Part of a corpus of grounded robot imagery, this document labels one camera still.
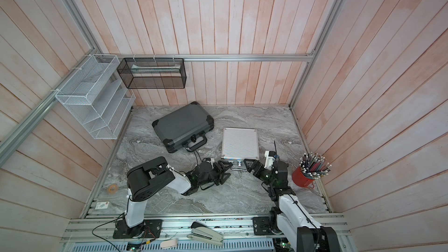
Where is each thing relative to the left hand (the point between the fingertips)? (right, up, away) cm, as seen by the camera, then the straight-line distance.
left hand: (233, 170), depth 87 cm
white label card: (-62, -14, -8) cm, 64 cm away
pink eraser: (-27, -24, -18) cm, 41 cm away
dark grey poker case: (-26, +22, +12) cm, 36 cm away
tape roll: (-60, -8, -3) cm, 60 cm away
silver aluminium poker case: (+4, +12, +9) cm, 16 cm away
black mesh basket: (-47, +55, +17) cm, 74 cm away
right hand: (+8, +4, 0) cm, 9 cm away
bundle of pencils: (+35, +5, -9) cm, 37 cm away
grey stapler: (-15, -21, -15) cm, 30 cm away
